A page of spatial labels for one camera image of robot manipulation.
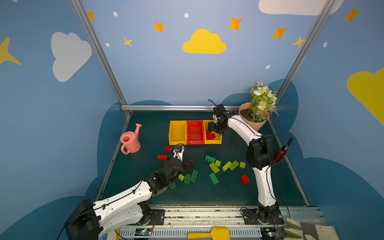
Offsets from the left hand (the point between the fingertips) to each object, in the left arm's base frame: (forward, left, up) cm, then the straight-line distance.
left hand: (190, 158), depth 79 cm
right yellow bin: (+22, -19, -13) cm, 32 cm away
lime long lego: (+1, -15, -14) cm, 20 cm away
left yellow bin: (+28, +11, -16) cm, 34 cm away
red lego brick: (-6, +1, +5) cm, 7 cm away
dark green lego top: (+6, -12, -13) cm, 19 cm away
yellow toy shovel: (-32, -14, -13) cm, 37 cm away
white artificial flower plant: (+32, -43, +13) cm, 55 cm away
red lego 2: (-6, -32, -14) cm, 35 cm away
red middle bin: (+25, -3, -11) cm, 28 cm away
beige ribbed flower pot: (+25, -41, -1) cm, 48 cm away
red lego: (+24, -13, -13) cm, 31 cm away
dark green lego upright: (-7, +2, -12) cm, 14 cm away
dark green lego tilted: (-3, -3, -14) cm, 15 cm away
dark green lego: (-11, +10, -13) cm, 20 cm away
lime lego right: (+3, -27, -14) cm, 31 cm away
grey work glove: (-30, -51, -13) cm, 60 cm away
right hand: (+25, -15, -6) cm, 30 cm away
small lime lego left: (-6, +5, -13) cm, 15 cm away
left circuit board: (-32, +22, -15) cm, 42 cm away
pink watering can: (+13, +38, -4) cm, 40 cm away
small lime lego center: (+4, -17, -15) cm, 23 cm away
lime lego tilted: (+2, -22, -13) cm, 26 cm away
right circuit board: (-31, -39, -16) cm, 53 cm away
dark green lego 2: (-6, -14, -14) cm, 21 cm away
